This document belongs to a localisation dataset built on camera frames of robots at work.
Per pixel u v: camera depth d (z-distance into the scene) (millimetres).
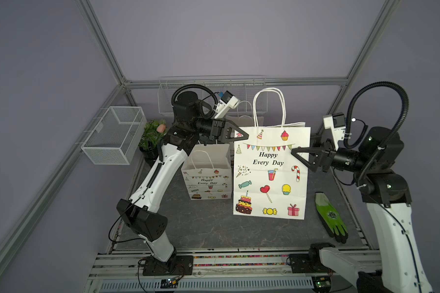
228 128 517
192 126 517
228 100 505
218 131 499
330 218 846
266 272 733
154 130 873
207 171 738
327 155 433
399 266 354
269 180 520
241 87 941
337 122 440
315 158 443
